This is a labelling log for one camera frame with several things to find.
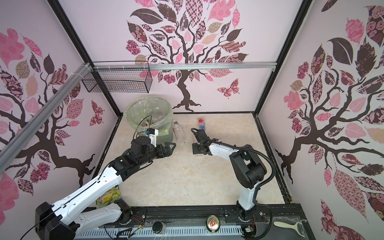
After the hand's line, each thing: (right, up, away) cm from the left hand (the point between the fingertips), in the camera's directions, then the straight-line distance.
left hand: (170, 148), depth 75 cm
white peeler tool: (+64, -38, -4) cm, 74 cm away
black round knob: (-3, -32, -12) cm, 35 cm away
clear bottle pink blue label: (+17, +14, +31) cm, 38 cm away
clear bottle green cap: (+1, +7, +28) cm, 29 cm away
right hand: (+15, -2, +21) cm, 25 cm away
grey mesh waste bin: (-17, +21, +24) cm, 36 cm away
